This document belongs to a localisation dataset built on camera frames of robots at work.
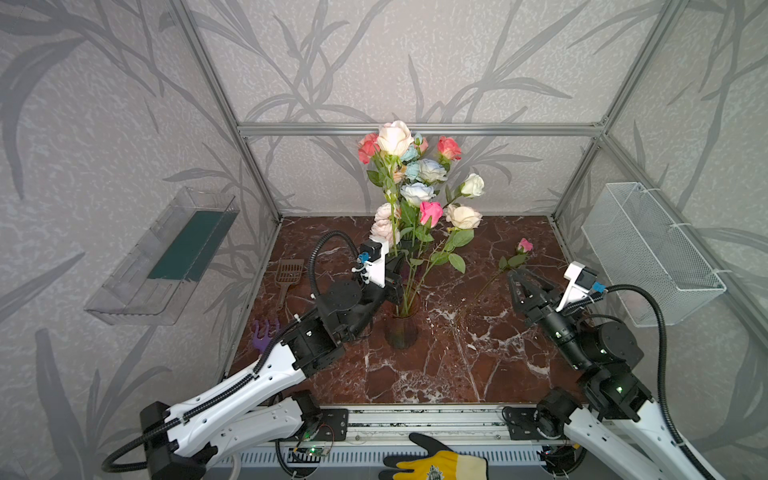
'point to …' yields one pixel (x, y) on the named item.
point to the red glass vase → (401, 331)
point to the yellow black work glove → (439, 463)
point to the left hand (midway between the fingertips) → (409, 249)
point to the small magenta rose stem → (525, 246)
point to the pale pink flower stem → (384, 226)
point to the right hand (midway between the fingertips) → (512, 264)
